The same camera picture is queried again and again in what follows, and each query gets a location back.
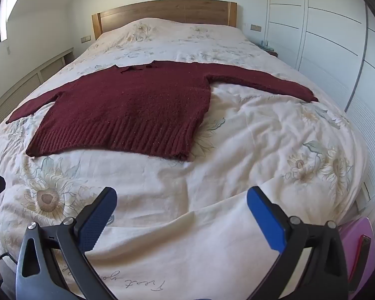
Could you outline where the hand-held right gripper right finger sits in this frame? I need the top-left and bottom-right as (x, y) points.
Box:
(247, 186), (358, 300)

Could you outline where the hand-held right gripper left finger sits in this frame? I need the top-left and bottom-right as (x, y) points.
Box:
(15, 187), (118, 300)

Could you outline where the dark red knitted sweater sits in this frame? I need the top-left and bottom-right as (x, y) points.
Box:
(5, 60), (319, 162)

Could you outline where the bed with floral duvet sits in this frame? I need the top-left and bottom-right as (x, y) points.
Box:
(0, 18), (371, 300)

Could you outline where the pink plastic object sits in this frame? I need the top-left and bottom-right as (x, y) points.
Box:
(337, 215), (375, 300)

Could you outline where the nightstand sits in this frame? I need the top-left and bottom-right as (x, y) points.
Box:
(259, 39), (280, 58)

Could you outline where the white wardrobe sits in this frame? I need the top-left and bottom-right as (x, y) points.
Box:
(265, 0), (375, 201)

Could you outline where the wooden headboard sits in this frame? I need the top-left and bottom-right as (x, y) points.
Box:
(91, 0), (238, 41)

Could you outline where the black cable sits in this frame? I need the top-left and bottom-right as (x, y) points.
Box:
(0, 252), (18, 265)

